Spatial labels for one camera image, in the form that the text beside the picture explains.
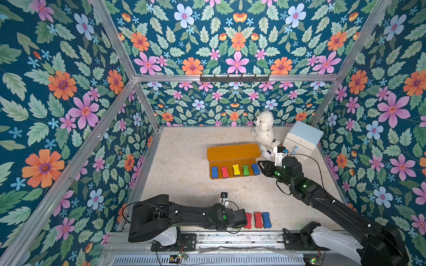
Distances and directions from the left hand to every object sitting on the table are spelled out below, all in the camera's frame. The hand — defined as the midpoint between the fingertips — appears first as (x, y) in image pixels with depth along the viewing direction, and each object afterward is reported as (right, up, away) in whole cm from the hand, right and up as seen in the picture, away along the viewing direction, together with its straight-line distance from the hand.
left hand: (230, 221), depth 80 cm
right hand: (+14, +29, -1) cm, 33 cm away
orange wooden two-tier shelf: (-2, +31, +8) cm, 32 cm away
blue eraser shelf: (-9, +21, +16) cm, 28 cm away
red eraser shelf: (-3, +21, +15) cm, 26 cm away
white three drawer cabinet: (+42, +40, +14) cm, 59 cm away
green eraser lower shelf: (+9, +22, +16) cm, 29 cm away
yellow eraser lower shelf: (+4, +22, +15) cm, 27 cm away
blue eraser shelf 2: (+17, 0, -2) cm, 17 cm away
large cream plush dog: (+20, +46, +18) cm, 53 cm away
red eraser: (+14, 0, -1) cm, 14 cm away
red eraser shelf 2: (+9, 0, +1) cm, 9 cm away
